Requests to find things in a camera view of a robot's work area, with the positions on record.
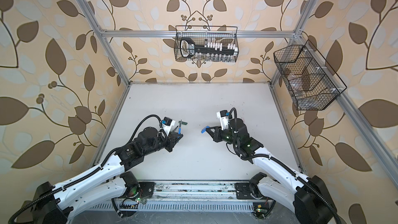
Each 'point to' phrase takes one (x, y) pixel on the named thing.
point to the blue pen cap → (203, 129)
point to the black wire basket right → (311, 86)
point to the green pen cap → (184, 123)
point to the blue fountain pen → (180, 129)
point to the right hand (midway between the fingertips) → (207, 131)
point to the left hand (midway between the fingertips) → (182, 134)
